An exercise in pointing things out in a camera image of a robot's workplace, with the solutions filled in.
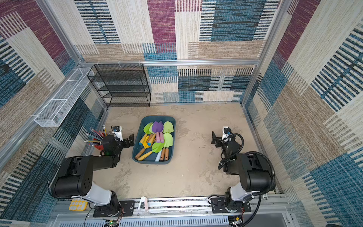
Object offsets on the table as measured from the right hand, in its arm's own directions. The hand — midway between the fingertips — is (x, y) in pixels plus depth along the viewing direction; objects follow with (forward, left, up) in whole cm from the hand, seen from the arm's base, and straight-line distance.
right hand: (221, 132), depth 91 cm
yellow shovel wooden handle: (-4, +52, -5) cm, 53 cm away
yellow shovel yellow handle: (-3, +50, -6) cm, 50 cm away
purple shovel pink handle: (+9, +43, -7) cm, 45 cm away
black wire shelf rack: (+37, +70, +10) cm, 80 cm away
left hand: (+1, +62, -2) cm, 62 cm away
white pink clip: (-38, +45, -8) cm, 60 cm away
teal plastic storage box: (-13, +46, -9) cm, 49 cm away
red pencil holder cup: (-2, +76, +2) cm, 76 cm away
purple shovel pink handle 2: (+9, +41, -6) cm, 42 cm away
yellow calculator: (-38, +79, -8) cm, 88 cm away
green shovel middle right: (-4, +34, -5) cm, 35 cm away
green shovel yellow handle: (-6, +42, -8) cm, 43 cm away
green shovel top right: (+11, +36, -8) cm, 38 cm away
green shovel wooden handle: (0, +47, -6) cm, 48 cm away
